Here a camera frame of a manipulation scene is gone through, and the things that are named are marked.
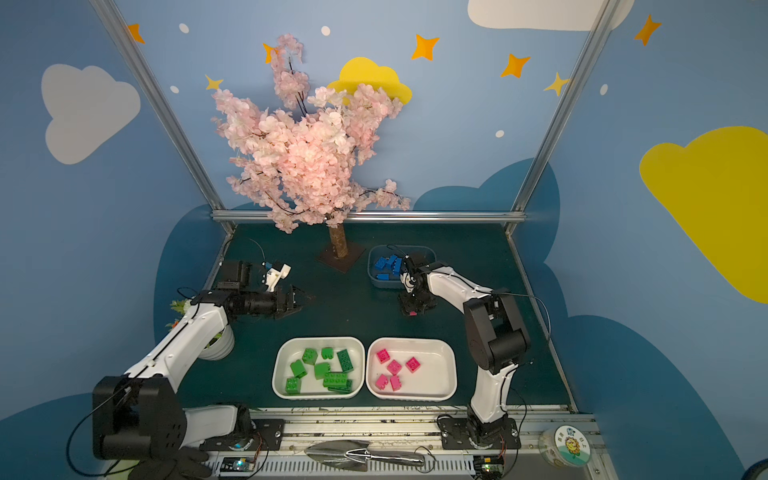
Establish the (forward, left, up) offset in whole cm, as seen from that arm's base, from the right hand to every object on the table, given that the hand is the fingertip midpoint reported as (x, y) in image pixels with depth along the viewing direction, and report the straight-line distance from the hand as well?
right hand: (413, 305), depth 95 cm
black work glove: (-45, +53, -1) cm, 70 cm away
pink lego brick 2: (-17, +9, -1) cm, 19 cm away
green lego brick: (-22, +32, 0) cm, 39 cm away
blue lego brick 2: (+17, +11, -1) cm, 21 cm away
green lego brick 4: (-21, +27, -2) cm, 34 cm away
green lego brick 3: (-27, +32, +1) cm, 42 cm away
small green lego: (-17, +25, -1) cm, 30 cm away
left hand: (-8, +30, +13) cm, 34 cm away
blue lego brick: (+10, +10, +1) cm, 15 cm away
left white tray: (-17, +35, +2) cm, 39 cm away
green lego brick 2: (-19, +30, +1) cm, 35 cm away
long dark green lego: (-19, +19, 0) cm, 27 cm away
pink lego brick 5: (-24, +9, -2) cm, 26 cm away
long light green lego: (-24, +21, +1) cm, 32 cm away
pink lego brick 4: (-18, 0, -2) cm, 18 cm away
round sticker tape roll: (-37, -34, +5) cm, 51 cm away
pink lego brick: (-6, +1, +6) cm, 9 cm away
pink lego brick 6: (-24, +5, -2) cm, 24 cm away
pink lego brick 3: (-20, +5, -2) cm, 20 cm away
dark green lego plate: (-26, +19, -2) cm, 33 cm away
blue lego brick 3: (+17, +6, -1) cm, 18 cm away
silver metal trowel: (-41, +14, -3) cm, 43 cm away
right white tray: (-22, -6, -4) cm, 23 cm away
